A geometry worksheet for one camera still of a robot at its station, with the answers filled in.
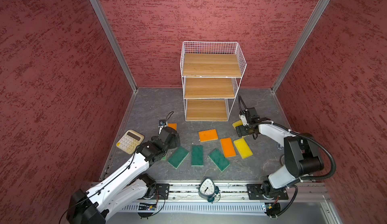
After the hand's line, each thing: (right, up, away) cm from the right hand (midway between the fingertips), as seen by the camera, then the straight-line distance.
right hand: (243, 132), depth 94 cm
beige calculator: (-71, -4, -4) cm, 71 cm away
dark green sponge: (-41, -13, -9) cm, 44 cm away
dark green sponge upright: (-30, -12, -9) cm, 33 cm away
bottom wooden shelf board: (-23, +14, +13) cm, 30 cm away
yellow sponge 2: (-2, -9, -4) cm, 10 cm away
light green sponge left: (-44, -4, -33) cm, 55 cm away
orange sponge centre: (-23, -2, 0) cm, 23 cm away
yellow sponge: (-3, +5, +4) cm, 7 cm away
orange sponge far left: (-46, +3, +4) cm, 46 cm away
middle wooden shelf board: (-23, +28, -7) cm, 37 cm away
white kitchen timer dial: (-24, -24, -22) cm, 41 cm away
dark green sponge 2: (-17, -14, -11) cm, 24 cm away
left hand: (-45, -2, -13) cm, 47 cm away
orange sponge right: (-11, -8, -4) cm, 15 cm away
